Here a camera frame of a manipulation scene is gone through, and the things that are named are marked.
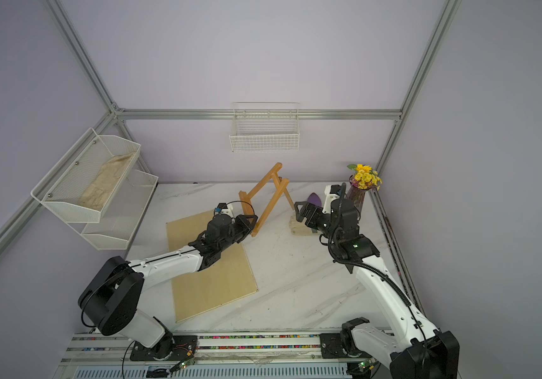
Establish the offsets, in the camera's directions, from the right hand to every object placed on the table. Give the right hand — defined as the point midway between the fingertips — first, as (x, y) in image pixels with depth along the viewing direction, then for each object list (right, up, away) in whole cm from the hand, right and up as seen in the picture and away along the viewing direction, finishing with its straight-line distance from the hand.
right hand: (306, 211), depth 77 cm
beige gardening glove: (0, -8, +25) cm, 26 cm away
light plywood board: (-29, -27, +11) cm, 41 cm away
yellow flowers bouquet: (+24, +12, +12) cm, 29 cm away
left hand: (-17, -3, +8) cm, 19 cm away
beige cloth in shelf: (-69, +13, +5) cm, 71 cm away
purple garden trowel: (+9, +5, +37) cm, 39 cm away
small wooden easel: (-20, +3, +3) cm, 21 cm away
